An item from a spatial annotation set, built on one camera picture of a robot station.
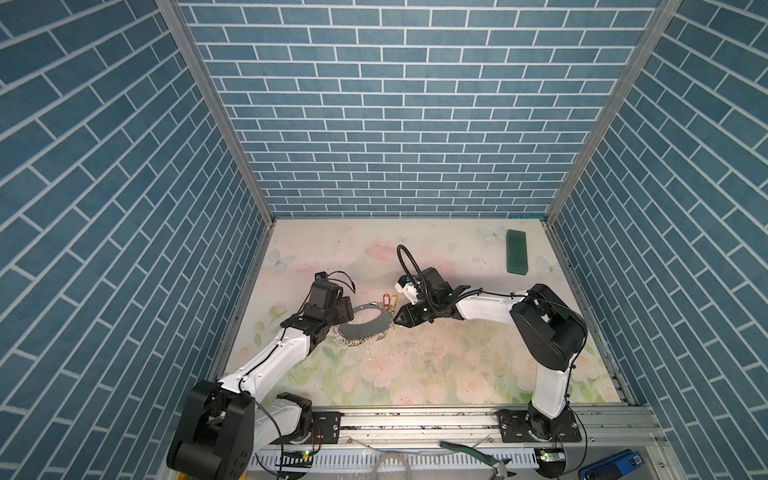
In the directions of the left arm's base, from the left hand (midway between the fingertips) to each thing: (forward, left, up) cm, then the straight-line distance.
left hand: (341, 304), depth 89 cm
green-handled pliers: (-40, -39, -5) cm, 56 cm away
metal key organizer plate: (-4, -12, -6) cm, 14 cm away
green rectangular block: (+23, -62, -5) cm, 66 cm away
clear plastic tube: (-38, -18, -8) cm, 43 cm away
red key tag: (+5, -13, -6) cm, 15 cm away
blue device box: (-40, -64, -1) cm, 76 cm away
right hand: (-2, -16, -4) cm, 17 cm away
